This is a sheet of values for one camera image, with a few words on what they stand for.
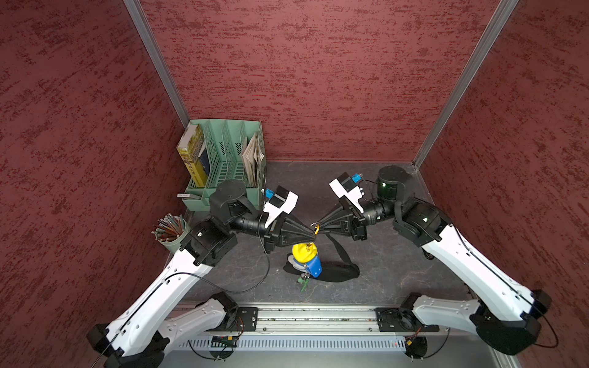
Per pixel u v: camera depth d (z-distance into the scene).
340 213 0.49
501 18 0.72
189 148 0.90
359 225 0.46
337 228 0.51
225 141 1.03
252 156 0.92
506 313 0.38
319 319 0.76
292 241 0.48
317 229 0.47
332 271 0.73
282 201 0.41
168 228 0.80
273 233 0.44
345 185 0.45
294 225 0.46
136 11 0.71
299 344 0.77
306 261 0.49
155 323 0.39
